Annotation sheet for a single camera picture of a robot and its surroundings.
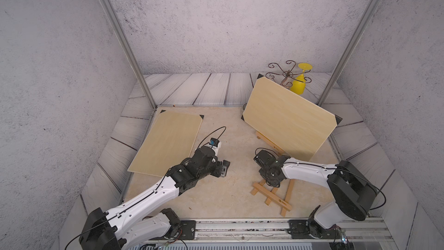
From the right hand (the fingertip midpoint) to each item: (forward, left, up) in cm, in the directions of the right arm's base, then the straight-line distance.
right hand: (263, 176), depth 88 cm
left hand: (0, +19, +16) cm, 24 cm away
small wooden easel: (+12, -9, +3) cm, 16 cm away
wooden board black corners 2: (+18, -15, +19) cm, 30 cm away
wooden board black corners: (+22, +53, 0) cm, 57 cm away
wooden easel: (-11, -2, +3) cm, 11 cm away
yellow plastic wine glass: (+45, -23, +22) cm, 55 cm away
